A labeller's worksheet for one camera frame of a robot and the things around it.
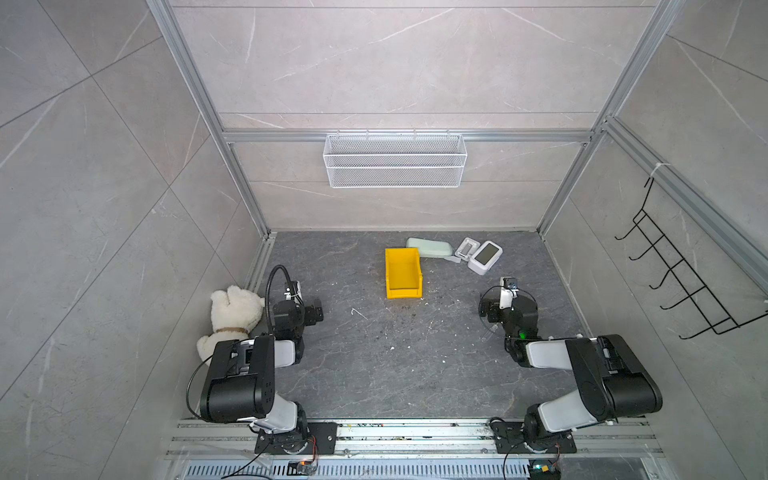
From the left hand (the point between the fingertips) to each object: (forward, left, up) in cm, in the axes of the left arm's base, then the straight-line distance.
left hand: (300, 294), depth 94 cm
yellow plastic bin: (+8, -34, -6) cm, 36 cm away
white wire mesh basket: (+38, -32, +24) cm, 55 cm away
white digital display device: (+15, -65, -2) cm, 67 cm away
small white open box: (+22, -60, -5) cm, 64 cm away
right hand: (-2, -63, +1) cm, 63 cm away
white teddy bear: (-8, +18, +3) cm, 19 cm away
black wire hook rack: (-27, -93, +28) cm, 101 cm away
